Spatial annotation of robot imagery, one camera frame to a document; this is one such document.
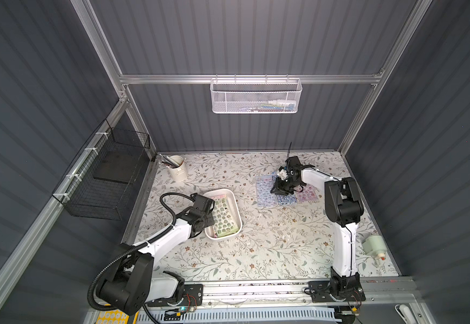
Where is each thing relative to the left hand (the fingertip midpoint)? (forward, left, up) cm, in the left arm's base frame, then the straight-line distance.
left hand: (208, 219), depth 88 cm
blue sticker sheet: (+12, -37, -4) cm, 40 cm away
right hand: (+17, -32, -3) cm, 37 cm away
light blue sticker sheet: (+14, -27, -5) cm, 30 cm away
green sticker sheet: (-1, -7, -1) cm, 7 cm away
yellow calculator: (-35, +31, -4) cm, 46 cm away
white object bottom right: (-35, -70, -2) cm, 78 cm away
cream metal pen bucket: (+25, +17, +2) cm, 30 cm away
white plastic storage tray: (-4, 0, -4) cm, 6 cm away
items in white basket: (+42, -31, +30) cm, 60 cm away
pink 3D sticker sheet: (+16, -49, -4) cm, 52 cm away
